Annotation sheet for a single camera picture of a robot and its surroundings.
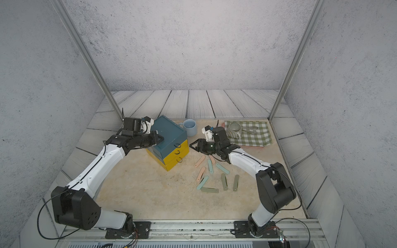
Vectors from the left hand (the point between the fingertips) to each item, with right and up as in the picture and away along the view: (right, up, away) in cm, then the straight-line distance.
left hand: (166, 138), depth 81 cm
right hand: (+13, -5, +1) cm, 14 cm away
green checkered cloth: (+60, -1, +27) cm, 66 cm away
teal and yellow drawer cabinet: (+3, -11, +9) cm, 14 cm away
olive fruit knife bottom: (+22, -29, +6) cm, 37 cm away
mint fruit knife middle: (+23, -18, +14) cm, 33 cm away
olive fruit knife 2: (+38, -26, +8) cm, 47 cm away
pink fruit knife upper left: (+19, -13, +18) cm, 29 cm away
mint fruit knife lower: (+19, -26, +8) cm, 33 cm away
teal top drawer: (+3, 0, +3) cm, 5 cm away
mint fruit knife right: (+31, -19, +13) cm, 39 cm away
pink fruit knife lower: (+18, -21, +11) cm, 30 cm away
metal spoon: (+54, +5, +34) cm, 64 cm away
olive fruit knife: (+31, -25, +8) cm, 41 cm away
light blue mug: (+9, +7, +30) cm, 32 cm away
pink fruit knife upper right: (+25, -14, +16) cm, 33 cm away
